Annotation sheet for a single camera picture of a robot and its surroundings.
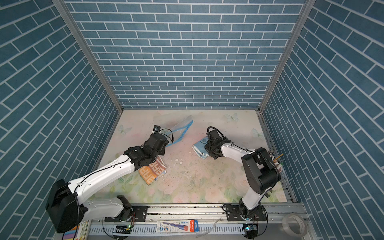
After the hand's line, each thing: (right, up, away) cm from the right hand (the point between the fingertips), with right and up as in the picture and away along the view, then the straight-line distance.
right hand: (207, 149), depth 95 cm
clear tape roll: (+43, -32, -27) cm, 60 cm away
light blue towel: (-5, +1, -1) cm, 5 cm away
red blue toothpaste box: (-17, -32, -26) cm, 44 cm away
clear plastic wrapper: (-4, -35, -26) cm, 43 cm away
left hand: (-25, +6, -13) cm, 29 cm away
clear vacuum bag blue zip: (-18, +12, -15) cm, 26 cm away
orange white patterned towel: (-32, -12, -10) cm, 36 cm away
